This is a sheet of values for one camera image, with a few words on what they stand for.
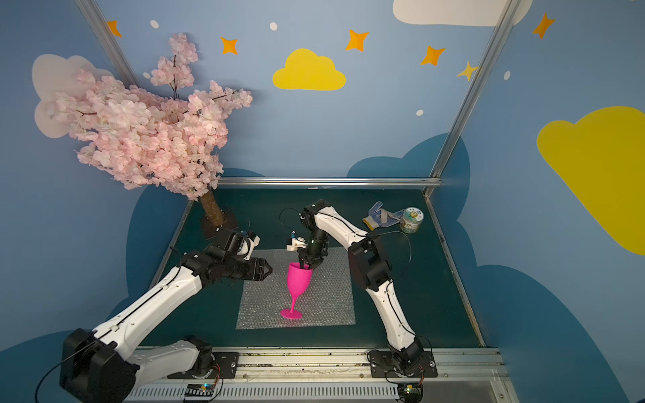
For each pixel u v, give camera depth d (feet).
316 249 2.64
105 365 1.23
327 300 2.88
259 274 2.34
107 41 2.42
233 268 2.17
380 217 3.65
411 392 2.40
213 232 3.37
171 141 2.26
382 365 2.42
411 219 3.32
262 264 2.40
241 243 2.18
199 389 2.38
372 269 1.98
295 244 2.82
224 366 2.42
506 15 2.31
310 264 2.62
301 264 2.75
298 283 2.57
